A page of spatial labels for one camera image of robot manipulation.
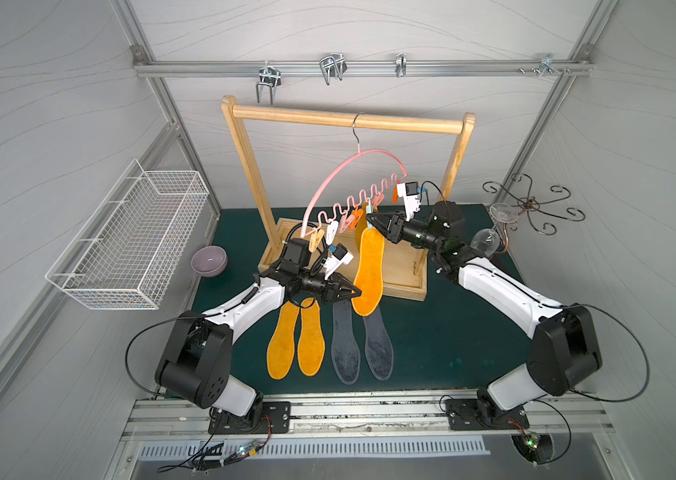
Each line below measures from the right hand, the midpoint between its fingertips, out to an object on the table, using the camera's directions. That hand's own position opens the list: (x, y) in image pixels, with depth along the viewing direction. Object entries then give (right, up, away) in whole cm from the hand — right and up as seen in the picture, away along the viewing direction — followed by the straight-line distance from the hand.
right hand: (368, 214), depth 73 cm
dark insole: (-6, -38, +12) cm, 40 cm away
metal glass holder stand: (+57, +11, +44) cm, 73 cm away
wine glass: (+35, -7, +10) cm, 37 cm away
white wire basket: (-57, -10, -5) cm, 58 cm away
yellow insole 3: (+1, -15, +1) cm, 15 cm away
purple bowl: (-53, -14, +28) cm, 61 cm away
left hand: (-2, -21, +2) cm, 21 cm away
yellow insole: (-24, -38, +11) cm, 46 cm away
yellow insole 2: (-16, -37, +13) cm, 42 cm away
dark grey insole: (+4, -38, +11) cm, 40 cm away
